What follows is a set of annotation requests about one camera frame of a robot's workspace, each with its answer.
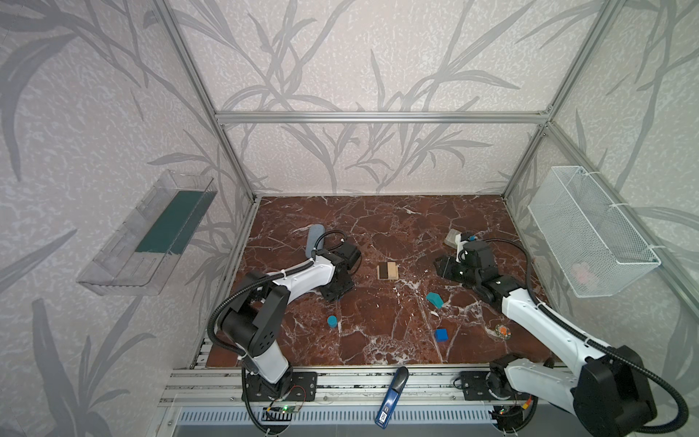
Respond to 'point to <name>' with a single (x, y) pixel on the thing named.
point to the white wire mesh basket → (596, 248)
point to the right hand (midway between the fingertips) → (439, 254)
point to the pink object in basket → (582, 271)
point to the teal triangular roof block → (435, 299)
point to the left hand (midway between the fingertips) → (348, 284)
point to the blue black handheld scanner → (391, 398)
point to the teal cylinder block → (332, 320)
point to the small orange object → (503, 330)
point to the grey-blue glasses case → (315, 232)
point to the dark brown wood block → (383, 269)
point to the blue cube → (441, 335)
